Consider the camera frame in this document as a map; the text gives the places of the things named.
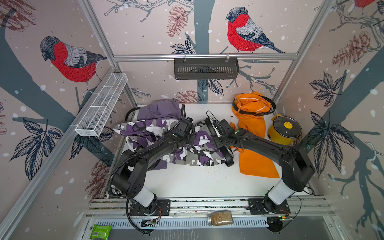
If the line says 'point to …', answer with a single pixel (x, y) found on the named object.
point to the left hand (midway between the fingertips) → (194, 133)
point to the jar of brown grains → (220, 217)
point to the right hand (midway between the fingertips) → (218, 137)
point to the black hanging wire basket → (206, 68)
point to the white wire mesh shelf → (89, 124)
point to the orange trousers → (251, 108)
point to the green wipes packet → (101, 232)
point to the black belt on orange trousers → (264, 113)
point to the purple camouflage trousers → (200, 149)
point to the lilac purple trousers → (159, 109)
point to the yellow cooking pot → (285, 130)
